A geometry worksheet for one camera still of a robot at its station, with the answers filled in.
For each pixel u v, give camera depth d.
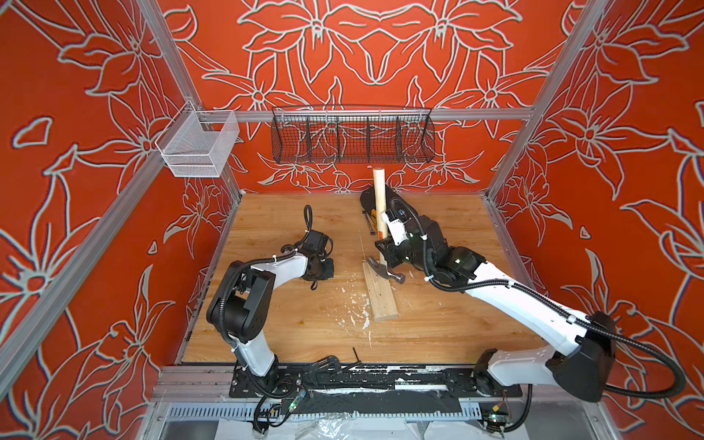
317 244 0.77
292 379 0.73
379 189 0.66
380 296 0.85
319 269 0.84
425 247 0.53
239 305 0.47
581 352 0.38
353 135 0.98
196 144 0.93
